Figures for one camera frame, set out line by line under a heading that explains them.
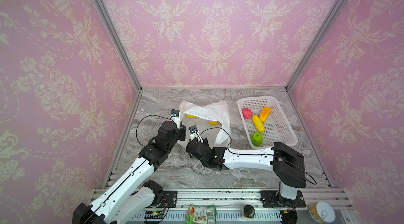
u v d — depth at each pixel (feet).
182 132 2.25
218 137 2.44
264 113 3.34
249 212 2.24
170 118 2.10
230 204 2.39
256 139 2.87
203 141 2.35
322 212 2.16
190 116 2.44
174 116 2.15
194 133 2.24
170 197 2.45
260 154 1.60
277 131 3.15
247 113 3.25
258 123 3.16
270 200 2.42
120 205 1.41
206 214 2.25
